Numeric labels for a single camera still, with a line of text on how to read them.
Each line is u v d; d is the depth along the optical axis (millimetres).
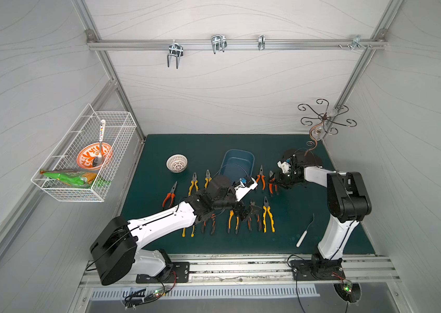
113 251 408
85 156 669
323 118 861
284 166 945
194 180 991
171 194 934
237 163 1098
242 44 775
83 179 543
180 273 735
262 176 1011
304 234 820
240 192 649
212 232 822
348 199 537
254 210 652
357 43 764
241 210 661
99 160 664
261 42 784
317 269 667
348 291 716
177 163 1051
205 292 702
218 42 762
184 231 825
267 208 900
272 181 962
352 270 750
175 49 783
